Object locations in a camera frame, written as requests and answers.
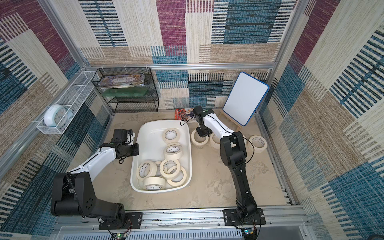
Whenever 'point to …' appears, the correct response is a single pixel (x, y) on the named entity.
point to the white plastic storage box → (147, 144)
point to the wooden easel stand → (237, 124)
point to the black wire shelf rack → (149, 103)
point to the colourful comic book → (184, 114)
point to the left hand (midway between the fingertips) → (136, 149)
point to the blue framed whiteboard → (245, 97)
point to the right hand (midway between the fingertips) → (206, 132)
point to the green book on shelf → (124, 92)
